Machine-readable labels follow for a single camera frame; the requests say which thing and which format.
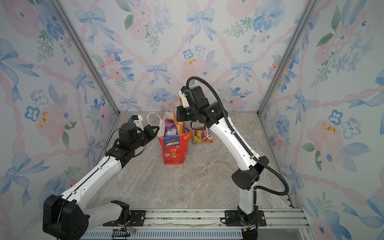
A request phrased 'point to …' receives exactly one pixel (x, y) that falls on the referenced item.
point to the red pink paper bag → (174, 148)
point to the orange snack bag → (179, 125)
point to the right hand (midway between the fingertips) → (176, 111)
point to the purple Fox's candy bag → (170, 128)
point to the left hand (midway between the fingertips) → (160, 125)
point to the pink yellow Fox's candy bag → (202, 135)
